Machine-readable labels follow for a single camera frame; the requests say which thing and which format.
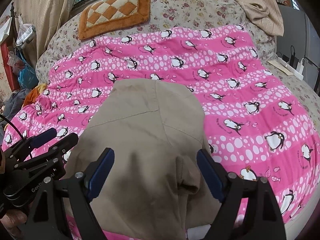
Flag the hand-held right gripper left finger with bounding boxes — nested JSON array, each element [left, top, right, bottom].
[[19, 147, 115, 240]]

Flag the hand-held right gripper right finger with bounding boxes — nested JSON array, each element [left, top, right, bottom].
[[196, 149, 287, 240]]

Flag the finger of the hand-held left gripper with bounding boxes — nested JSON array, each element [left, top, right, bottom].
[[1, 127, 58, 161], [10, 132, 80, 178]]

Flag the beige jacket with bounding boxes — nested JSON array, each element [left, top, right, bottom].
[[64, 78, 226, 240]]

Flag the person's left hand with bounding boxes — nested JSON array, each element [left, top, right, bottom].
[[0, 209, 28, 240]]

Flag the orange cloth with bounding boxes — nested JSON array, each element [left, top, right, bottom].
[[22, 83, 48, 108]]

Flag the grey striped clothing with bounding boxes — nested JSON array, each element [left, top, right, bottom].
[[0, 88, 32, 128]]

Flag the blue plastic bag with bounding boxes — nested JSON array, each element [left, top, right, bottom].
[[17, 59, 40, 88]]

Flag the clear plastic bag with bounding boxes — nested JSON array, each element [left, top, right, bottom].
[[7, 51, 26, 76]]

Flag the red wooden furniture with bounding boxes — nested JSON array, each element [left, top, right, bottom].
[[0, 41, 20, 92]]

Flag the pink penguin blanket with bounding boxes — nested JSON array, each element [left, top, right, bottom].
[[1, 24, 320, 240]]

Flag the silver plastic bag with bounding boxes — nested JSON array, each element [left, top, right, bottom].
[[15, 23, 37, 47]]

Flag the white paper bag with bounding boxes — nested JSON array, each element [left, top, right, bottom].
[[0, 17, 13, 42]]

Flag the beige curtain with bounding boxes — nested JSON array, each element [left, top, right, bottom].
[[11, 0, 81, 64]]

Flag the beige paper card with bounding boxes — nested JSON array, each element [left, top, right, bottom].
[[267, 59, 293, 76]]

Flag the white power strip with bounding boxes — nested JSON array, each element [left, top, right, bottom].
[[276, 56, 305, 81]]

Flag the white charger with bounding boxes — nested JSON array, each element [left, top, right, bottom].
[[296, 58, 306, 74]]

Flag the black charger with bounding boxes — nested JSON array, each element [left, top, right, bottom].
[[288, 45, 301, 67]]

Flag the orange checkered cushion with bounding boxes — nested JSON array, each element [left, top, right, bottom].
[[78, 0, 153, 40]]

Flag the floral bed sheet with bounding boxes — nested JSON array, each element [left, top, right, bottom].
[[35, 0, 320, 133]]

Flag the black cable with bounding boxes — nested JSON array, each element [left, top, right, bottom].
[[0, 114, 28, 142]]

